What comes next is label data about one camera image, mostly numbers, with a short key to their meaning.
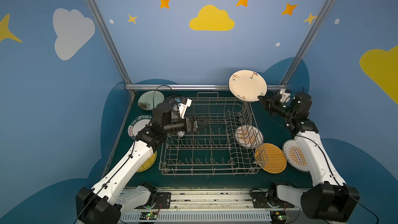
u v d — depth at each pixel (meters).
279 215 0.71
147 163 0.84
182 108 0.63
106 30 0.86
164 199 0.75
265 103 0.69
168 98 1.19
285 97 0.67
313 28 0.86
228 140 0.91
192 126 0.59
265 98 0.73
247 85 0.78
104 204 0.37
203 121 0.59
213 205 0.73
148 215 0.70
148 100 1.14
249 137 0.91
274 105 0.66
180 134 0.91
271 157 0.88
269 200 0.73
